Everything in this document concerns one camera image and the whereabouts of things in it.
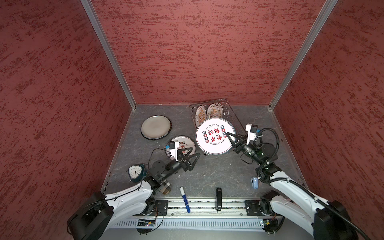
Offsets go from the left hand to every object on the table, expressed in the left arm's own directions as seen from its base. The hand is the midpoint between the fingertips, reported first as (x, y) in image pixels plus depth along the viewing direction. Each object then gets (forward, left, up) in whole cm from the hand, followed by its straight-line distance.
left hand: (197, 154), depth 72 cm
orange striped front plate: (+35, -2, -10) cm, 36 cm away
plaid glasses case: (-11, +16, -17) cm, 26 cm away
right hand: (+6, -13, +7) cm, 16 cm away
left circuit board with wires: (-28, +25, -23) cm, 44 cm away
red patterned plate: (+7, -7, +5) cm, 11 cm away
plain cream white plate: (+29, +29, -17) cm, 44 cm away
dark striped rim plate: (+29, +29, -17) cm, 44 cm away
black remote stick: (-16, -12, -19) cm, 27 cm away
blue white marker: (-13, +7, -19) cm, 24 cm away
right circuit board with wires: (-27, -37, -21) cm, 50 cm away
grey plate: (+2, +7, -1) cm, 7 cm away
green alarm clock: (-4, +33, -16) cm, 37 cm away
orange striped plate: (+38, -11, -9) cm, 40 cm away
